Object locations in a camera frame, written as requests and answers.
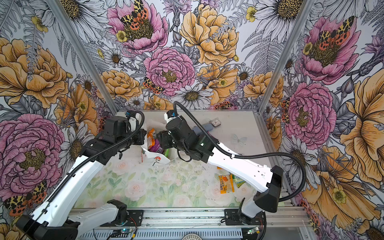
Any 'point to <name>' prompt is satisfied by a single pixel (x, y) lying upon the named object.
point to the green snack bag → (166, 152)
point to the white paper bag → (156, 159)
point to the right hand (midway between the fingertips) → (163, 139)
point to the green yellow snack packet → (238, 181)
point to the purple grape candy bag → (157, 147)
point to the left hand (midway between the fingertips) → (145, 137)
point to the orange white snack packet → (151, 137)
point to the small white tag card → (216, 123)
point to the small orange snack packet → (227, 184)
